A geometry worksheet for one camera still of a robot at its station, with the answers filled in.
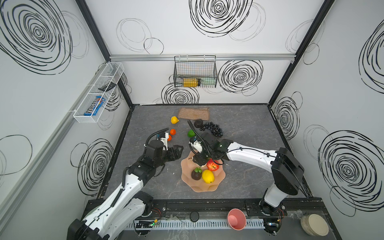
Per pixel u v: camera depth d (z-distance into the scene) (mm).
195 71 991
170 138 987
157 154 577
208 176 787
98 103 720
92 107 702
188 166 846
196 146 754
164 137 704
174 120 1055
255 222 707
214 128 1020
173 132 1022
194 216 631
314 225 653
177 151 695
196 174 792
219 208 759
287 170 450
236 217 708
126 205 537
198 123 1045
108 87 764
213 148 641
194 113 1149
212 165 804
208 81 867
